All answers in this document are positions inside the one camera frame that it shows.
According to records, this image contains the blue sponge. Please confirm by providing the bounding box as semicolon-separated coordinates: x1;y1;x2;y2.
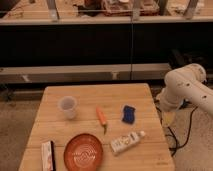
122;105;135;124

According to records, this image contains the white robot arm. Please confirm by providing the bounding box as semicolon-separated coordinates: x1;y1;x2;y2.
156;63;213;127

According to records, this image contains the black device on floor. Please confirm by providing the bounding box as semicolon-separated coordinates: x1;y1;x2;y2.
168;49;207;69

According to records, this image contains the white tube bottle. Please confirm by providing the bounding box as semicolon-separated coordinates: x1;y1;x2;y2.
110;131;146;155

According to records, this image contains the orange toy carrot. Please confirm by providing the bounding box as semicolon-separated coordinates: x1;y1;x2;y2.
96;107;107;134

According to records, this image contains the orange ridged plate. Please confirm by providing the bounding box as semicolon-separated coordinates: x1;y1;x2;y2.
63;133;103;171

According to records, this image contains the translucent plastic cup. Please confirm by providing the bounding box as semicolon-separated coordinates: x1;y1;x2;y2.
58;96;77;119

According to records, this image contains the black power cable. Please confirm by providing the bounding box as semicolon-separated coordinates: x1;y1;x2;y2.
154;99;199;157

